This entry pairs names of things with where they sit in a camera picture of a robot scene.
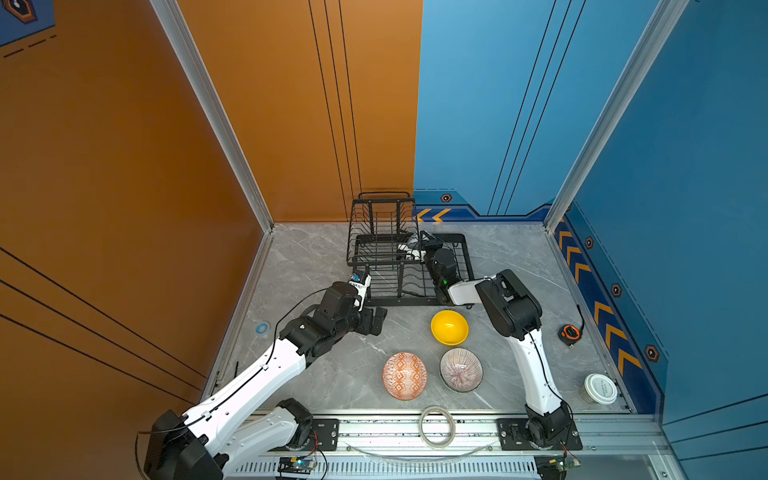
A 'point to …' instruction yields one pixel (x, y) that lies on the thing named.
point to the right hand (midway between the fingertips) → (426, 227)
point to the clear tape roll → (437, 427)
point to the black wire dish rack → (383, 240)
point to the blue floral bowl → (415, 247)
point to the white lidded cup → (600, 389)
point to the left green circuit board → (297, 464)
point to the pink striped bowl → (461, 369)
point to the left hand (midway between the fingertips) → (372, 304)
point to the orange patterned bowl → (405, 376)
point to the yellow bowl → (449, 327)
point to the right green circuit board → (555, 466)
